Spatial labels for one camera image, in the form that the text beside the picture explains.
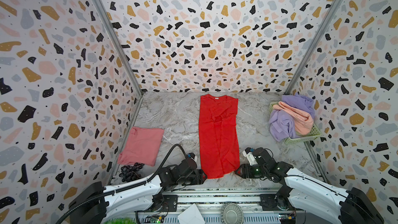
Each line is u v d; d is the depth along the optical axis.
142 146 0.91
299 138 0.90
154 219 0.70
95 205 0.41
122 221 0.66
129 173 0.78
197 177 0.65
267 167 0.65
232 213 0.72
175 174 0.62
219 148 0.92
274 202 0.75
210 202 0.76
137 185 0.50
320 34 0.88
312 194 0.50
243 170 0.74
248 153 0.78
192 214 0.68
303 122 0.91
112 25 0.85
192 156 0.77
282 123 0.90
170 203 0.73
